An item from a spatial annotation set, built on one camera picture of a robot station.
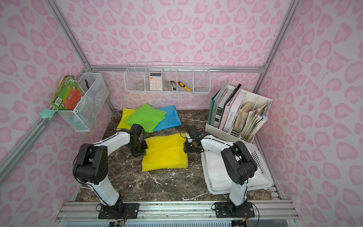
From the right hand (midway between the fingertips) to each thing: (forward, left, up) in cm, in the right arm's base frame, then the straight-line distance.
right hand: (186, 148), depth 94 cm
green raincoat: (+26, +31, +2) cm, 40 cm away
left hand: (-2, +27, 0) cm, 27 cm away
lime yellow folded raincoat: (+31, +50, +1) cm, 59 cm away
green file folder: (+16, -17, +25) cm, 34 cm away
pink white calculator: (+35, +21, +28) cm, 50 cm away
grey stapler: (+37, +13, +24) cm, 46 cm away
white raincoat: (-19, -18, +2) cm, 27 cm away
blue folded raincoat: (+25, +12, -1) cm, 28 cm away
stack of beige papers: (+11, -39, +14) cm, 43 cm away
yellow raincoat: (-3, +14, 0) cm, 14 cm away
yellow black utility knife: (+36, +3, +24) cm, 43 cm away
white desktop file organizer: (+13, -24, +24) cm, 37 cm away
